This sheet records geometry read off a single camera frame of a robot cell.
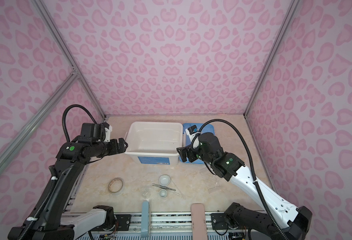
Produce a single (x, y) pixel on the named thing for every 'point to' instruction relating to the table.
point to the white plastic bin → (154, 142)
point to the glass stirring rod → (182, 195)
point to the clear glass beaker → (145, 193)
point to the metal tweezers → (163, 187)
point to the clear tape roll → (116, 185)
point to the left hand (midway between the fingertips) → (120, 144)
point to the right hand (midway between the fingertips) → (185, 145)
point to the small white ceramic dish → (163, 193)
